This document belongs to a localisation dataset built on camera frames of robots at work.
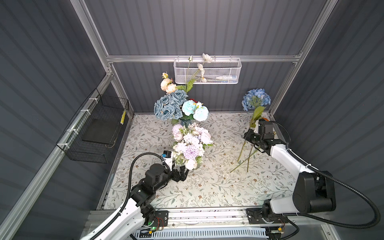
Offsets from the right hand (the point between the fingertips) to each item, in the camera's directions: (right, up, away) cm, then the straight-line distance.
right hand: (247, 134), depth 89 cm
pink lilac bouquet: (-33, +2, -17) cm, 37 cm away
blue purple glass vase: (-36, +6, -11) cm, 38 cm away
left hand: (-37, -15, -13) cm, 42 cm away
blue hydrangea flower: (+8, +22, +6) cm, 24 cm away
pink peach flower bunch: (-34, -6, -28) cm, 44 cm away
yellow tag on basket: (-72, +9, -6) cm, 73 cm away
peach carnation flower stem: (+5, -15, +7) cm, 17 cm away
